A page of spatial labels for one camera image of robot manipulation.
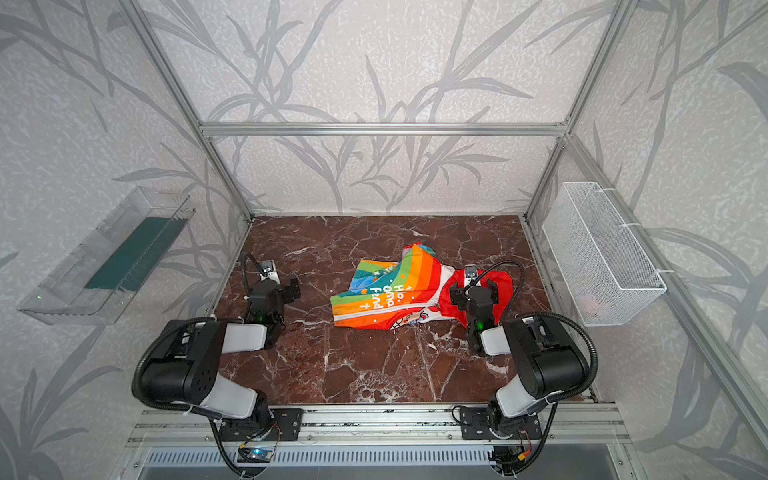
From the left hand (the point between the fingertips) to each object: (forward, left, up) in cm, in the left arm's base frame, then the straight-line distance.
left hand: (280, 267), depth 93 cm
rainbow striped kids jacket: (-3, -43, -6) cm, 44 cm away
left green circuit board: (-47, -4, -9) cm, 48 cm away
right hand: (0, -62, -1) cm, 62 cm away
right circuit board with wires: (-48, -64, -9) cm, 81 cm away
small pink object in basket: (-18, -85, +12) cm, 88 cm away
